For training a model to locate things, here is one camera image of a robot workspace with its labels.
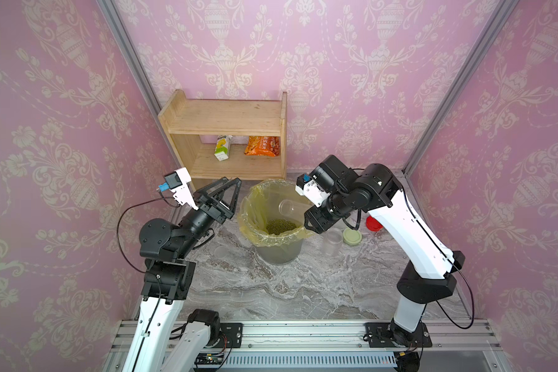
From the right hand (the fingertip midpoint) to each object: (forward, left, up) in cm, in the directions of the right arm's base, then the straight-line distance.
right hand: (314, 221), depth 65 cm
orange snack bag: (+41, +16, -5) cm, 45 cm away
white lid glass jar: (+8, +6, -5) cm, 11 cm away
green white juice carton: (+41, +32, -5) cm, 52 cm away
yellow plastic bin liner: (+17, +14, -11) cm, 24 cm away
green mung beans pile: (+16, +11, -27) cm, 33 cm away
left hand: (+1, +19, +16) cm, 25 cm away
